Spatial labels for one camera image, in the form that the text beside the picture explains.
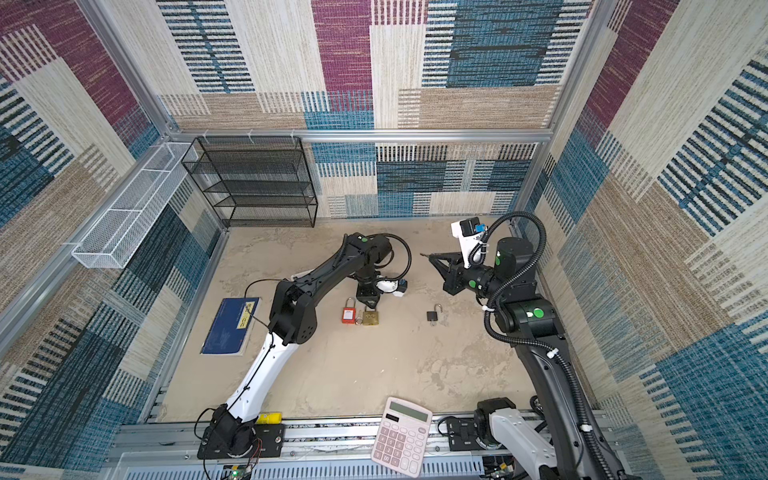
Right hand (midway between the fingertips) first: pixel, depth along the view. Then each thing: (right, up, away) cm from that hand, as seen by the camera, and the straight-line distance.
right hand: (432, 262), depth 66 cm
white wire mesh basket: (-74, +6, +5) cm, 74 cm away
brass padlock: (-15, -18, +27) cm, 36 cm away
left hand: (-14, -11, +31) cm, 36 cm away
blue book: (-57, -21, +25) cm, 66 cm away
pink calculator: (-6, -42, +6) cm, 43 cm away
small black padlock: (+4, -18, +29) cm, 34 cm away
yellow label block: (-39, -39, +8) cm, 56 cm away
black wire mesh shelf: (-58, +28, +45) cm, 79 cm away
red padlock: (-22, -17, +27) cm, 39 cm away
